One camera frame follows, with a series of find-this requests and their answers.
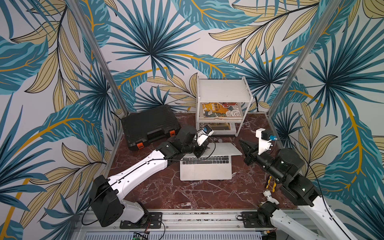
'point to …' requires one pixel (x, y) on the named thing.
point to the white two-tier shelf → (222, 90)
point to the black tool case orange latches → (149, 126)
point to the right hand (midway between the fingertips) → (233, 145)
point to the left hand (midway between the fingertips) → (206, 144)
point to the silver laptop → (215, 164)
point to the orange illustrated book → (215, 109)
